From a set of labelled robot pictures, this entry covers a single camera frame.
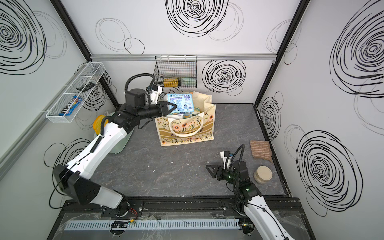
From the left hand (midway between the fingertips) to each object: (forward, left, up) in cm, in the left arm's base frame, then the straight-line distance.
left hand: (175, 106), depth 70 cm
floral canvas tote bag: (0, -10, -18) cm, 21 cm away
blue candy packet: (-2, +48, -1) cm, 49 cm away
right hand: (-19, -19, -28) cm, 38 cm away
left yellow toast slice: (-1, +44, -14) cm, 46 cm away
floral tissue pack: (+10, -10, -15) cm, 21 cm away
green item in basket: (+23, -6, -2) cm, 24 cm away
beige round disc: (-20, -47, -29) cm, 59 cm away
